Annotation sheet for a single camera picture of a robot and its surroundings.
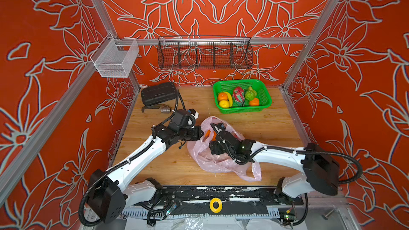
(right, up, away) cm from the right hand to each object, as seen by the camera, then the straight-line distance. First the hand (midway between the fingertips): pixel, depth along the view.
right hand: (213, 141), depth 83 cm
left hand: (-5, +6, -7) cm, 10 cm away
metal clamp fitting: (-32, +17, +23) cm, 42 cm away
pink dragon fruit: (+19, +25, +21) cm, 38 cm away
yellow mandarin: (+8, +20, +17) cm, 28 cm away
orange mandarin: (+8, +25, +24) cm, 36 cm away
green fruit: (+25, +26, +17) cm, 40 cm away
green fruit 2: (+28, +30, +27) cm, 49 cm away
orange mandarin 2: (+30, +21, +22) cm, 43 cm away
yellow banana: (+13, +24, +25) cm, 37 cm away
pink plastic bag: (-7, -3, -9) cm, 12 cm away
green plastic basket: (+36, +27, +22) cm, 50 cm away
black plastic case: (-36, +27, +25) cm, 52 cm away
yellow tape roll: (+2, -26, -14) cm, 29 cm away
